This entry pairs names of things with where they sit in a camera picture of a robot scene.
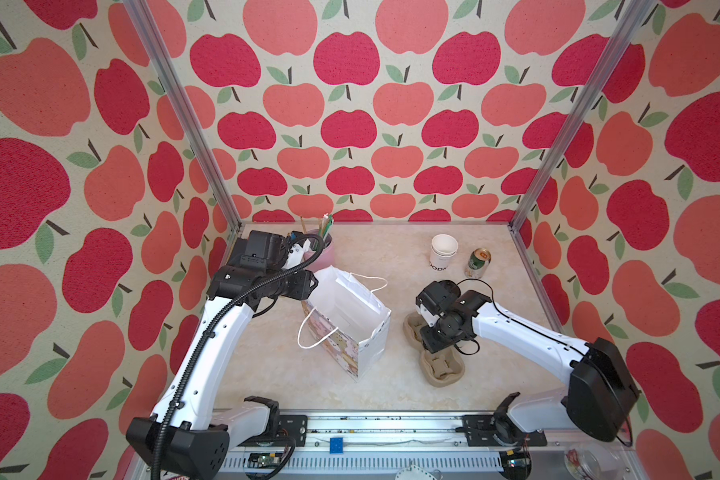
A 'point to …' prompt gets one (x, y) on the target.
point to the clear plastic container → (594, 461)
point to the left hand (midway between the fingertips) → (314, 281)
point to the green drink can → (478, 263)
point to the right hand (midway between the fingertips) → (436, 340)
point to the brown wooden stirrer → (301, 218)
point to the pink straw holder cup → (326, 256)
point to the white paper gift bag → (343, 314)
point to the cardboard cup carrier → (438, 368)
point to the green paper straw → (328, 224)
